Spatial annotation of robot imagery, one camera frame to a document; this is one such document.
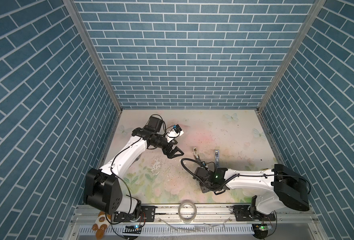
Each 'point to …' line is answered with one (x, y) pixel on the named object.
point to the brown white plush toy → (101, 222)
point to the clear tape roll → (187, 210)
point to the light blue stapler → (217, 159)
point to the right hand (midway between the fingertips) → (201, 185)
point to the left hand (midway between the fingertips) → (178, 147)
